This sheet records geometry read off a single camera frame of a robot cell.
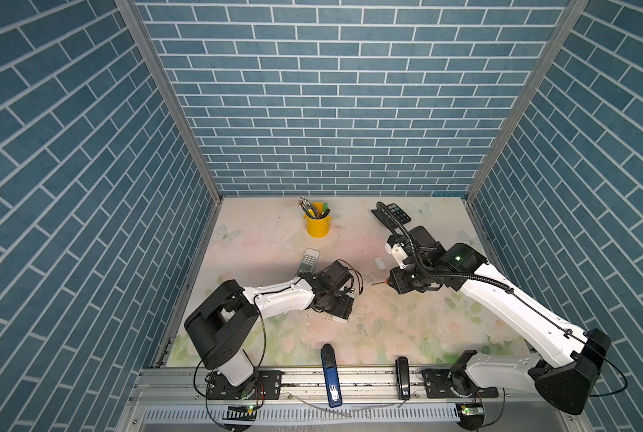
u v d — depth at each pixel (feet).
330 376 2.38
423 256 1.78
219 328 1.45
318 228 3.41
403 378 2.38
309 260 3.24
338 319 2.58
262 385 2.37
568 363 1.29
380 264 3.22
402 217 3.67
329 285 2.23
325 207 3.36
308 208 3.21
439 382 2.41
